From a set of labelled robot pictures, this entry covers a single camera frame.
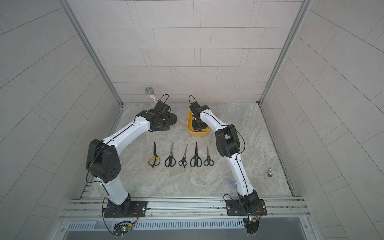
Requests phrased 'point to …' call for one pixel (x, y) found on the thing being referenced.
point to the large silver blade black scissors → (170, 161)
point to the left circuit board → (121, 228)
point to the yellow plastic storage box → (203, 132)
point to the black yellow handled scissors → (152, 157)
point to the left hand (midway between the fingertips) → (169, 124)
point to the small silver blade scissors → (208, 161)
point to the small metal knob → (270, 174)
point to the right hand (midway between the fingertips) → (198, 126)
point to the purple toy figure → (233, 183)
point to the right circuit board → (253, 225)
